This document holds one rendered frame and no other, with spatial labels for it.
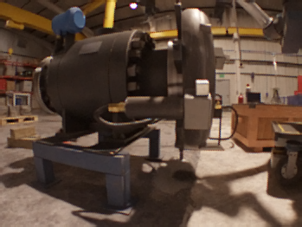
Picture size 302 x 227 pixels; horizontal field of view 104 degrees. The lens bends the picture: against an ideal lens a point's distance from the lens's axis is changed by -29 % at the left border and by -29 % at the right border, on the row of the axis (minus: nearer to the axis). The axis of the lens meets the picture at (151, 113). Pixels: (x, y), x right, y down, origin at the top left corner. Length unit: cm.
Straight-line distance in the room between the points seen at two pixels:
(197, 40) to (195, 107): 25
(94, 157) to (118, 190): 17
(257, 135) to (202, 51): 130
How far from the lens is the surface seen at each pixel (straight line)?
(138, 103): 55
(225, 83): 1171
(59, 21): 109
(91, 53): 87
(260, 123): 175
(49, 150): 88
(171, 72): 75
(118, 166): 66
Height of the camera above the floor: 45
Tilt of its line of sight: 3 degrees down
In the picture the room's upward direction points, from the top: straight up
